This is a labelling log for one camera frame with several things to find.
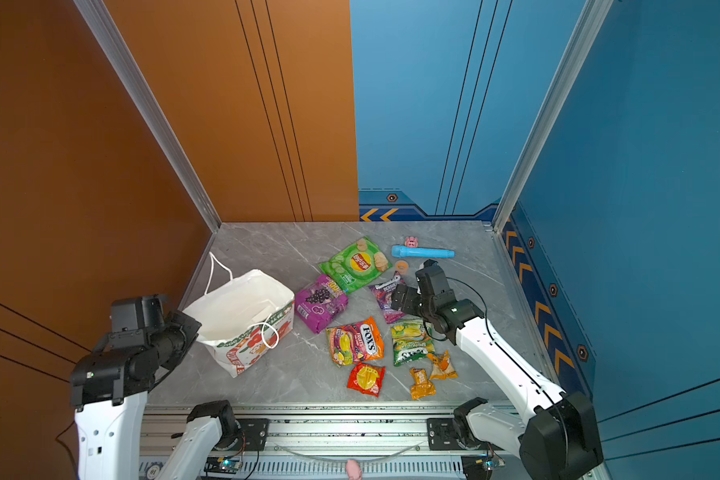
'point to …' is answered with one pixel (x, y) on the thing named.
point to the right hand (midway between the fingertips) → (402, 298)
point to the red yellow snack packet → (366, 379)
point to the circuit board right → (480, 467)
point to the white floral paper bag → (241, 318)
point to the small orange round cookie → (402, 266)
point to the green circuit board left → (225, 464)
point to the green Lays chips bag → (357, 265)
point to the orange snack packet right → (442, 366)
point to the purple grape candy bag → (321, 302)
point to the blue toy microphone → (405, 251)
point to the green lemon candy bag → (412, 340)
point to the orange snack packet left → (421, 386)
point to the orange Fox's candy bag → (355, 342)
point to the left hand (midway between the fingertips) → (199, 319)
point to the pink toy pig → (411, 242)
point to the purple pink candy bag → (382, 294)
